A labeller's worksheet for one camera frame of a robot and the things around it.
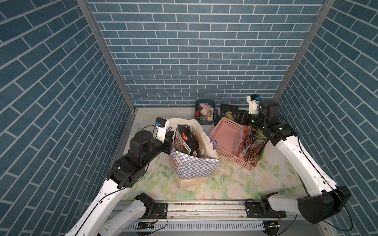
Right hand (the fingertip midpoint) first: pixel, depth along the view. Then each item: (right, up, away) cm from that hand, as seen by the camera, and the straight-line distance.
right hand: (235, 113), depth 74 cm
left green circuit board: (-45, -56, -2) cm, 72 cm away
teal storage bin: (-10, -3, +35) cm, 36 cm away
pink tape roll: (-13, +4, +35) cm, 38 cm away
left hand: (-28, -9, -10) cm, 31 cm away
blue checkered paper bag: (-21, -28, -6) cm, 35 cm away
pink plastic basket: (+1, -14, +33) cm, 35 cm away
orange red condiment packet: (+9, -20, +15) cm, 26 cm away
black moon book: (+4, +6, +47) cm, 47 cm away
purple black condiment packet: (+11, -23, +5) cm, 26 cm away
